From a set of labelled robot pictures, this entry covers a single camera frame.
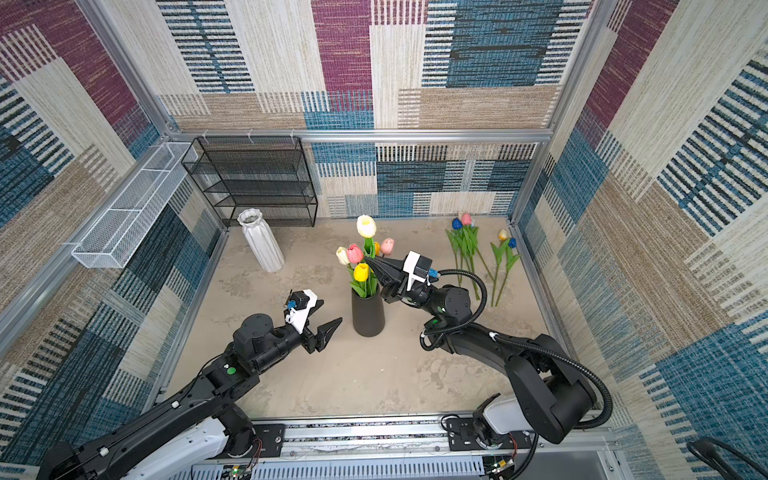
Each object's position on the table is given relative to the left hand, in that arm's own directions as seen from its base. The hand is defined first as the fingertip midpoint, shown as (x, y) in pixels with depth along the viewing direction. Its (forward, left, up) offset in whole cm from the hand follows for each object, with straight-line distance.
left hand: (331, 307), depth 73 cm
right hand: (+3, -9, +15) cm, 18 cm away
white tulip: (+8, -4, +10) cm, 13 cm away
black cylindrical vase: (+6, -8, -15) cm, 18 cm away
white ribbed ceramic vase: (+26, +25, -5) cm, 36 cm away
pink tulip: (+7, -7, +12) cm, 15 cm away
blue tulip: (+41, -40, -15) cm, 60 cm away
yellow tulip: (+3, -8, +10) cm, 13 cm away
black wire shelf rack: (+54, +28, -1) cm, 61 cm away
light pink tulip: (+10, -14, +10) cm, 20 cm away
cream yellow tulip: (+31, -54, -19) cm, 65 cm away
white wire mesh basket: (+13, +50, +13) cm, 53 cm away
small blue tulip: (+29, -58, -19) cm, 67 cm away
